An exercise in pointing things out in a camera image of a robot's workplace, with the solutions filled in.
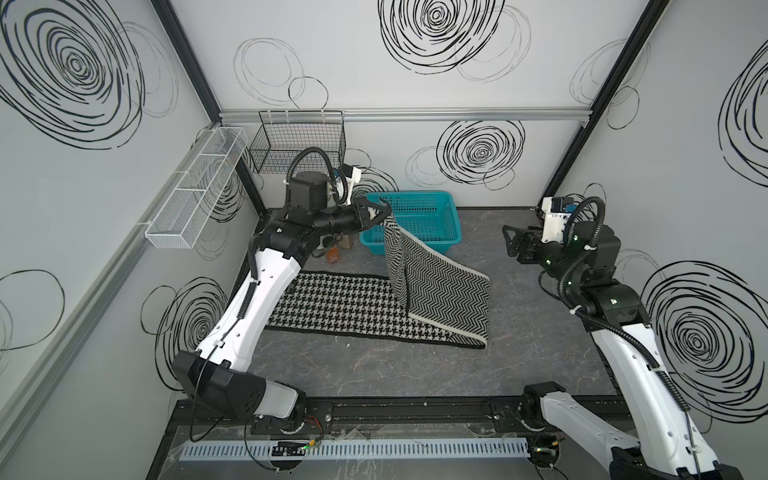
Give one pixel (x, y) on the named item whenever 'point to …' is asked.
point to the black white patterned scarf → (427, 296)
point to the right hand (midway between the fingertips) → (516, 229)
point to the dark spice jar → (333, 255)
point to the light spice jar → (346, 242)
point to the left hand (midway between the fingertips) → (389, 211)
